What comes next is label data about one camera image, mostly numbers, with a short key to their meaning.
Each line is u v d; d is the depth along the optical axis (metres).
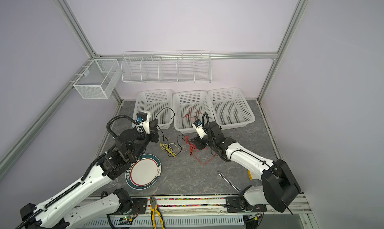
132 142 0.48
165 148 0.82
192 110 1.15
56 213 0.40
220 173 0.84
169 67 0.97
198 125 0.73
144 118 0.55
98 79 1.03
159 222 0.70
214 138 0.64
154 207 0.73
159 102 1.20
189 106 1.16
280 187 0.42
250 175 0.82
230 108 1.15
